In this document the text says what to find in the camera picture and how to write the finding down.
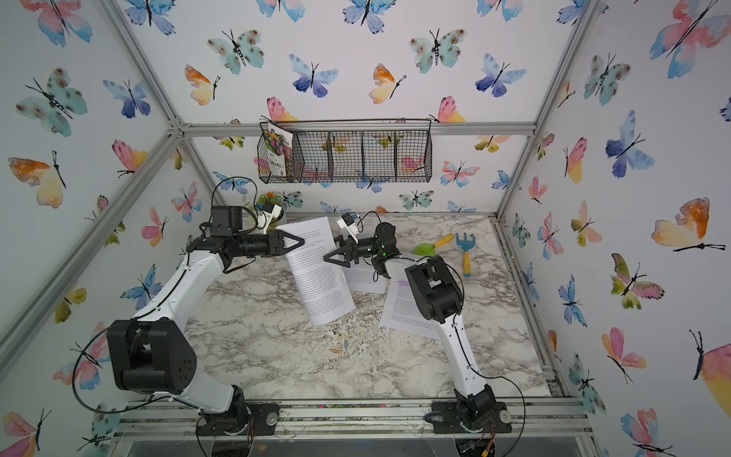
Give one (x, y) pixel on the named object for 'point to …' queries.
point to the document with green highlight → (360, 279)
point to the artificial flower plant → (272, 198)
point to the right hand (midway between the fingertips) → (326, 255)
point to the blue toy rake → (466, 246)
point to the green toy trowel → (428, 249)
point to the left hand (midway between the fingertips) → (302, 240)
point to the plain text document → (323, 283)
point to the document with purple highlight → (401, 309)
